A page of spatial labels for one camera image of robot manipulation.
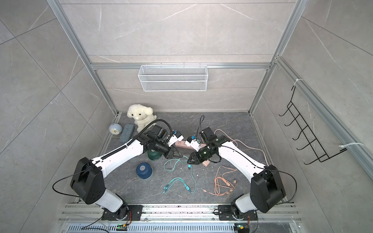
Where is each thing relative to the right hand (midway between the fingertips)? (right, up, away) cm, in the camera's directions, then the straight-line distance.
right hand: (191, 161), depth 78 cm
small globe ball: (-53, +17, +23) cm, 60 cm away
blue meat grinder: (-26, -5, 0) cm, 26 cm away
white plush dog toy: (-33, +26, +19) cm, 46 cm away
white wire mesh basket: (-12, +53, +23) cm, 59 cm away
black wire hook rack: (+55, +9, -16) cm, 58 cm away
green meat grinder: (-22, +1, +8) cm, 23 cm away
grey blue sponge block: (-47, +14, +26) cm, 55 cm away
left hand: (-5, +4, -1) cm, 6 cm away
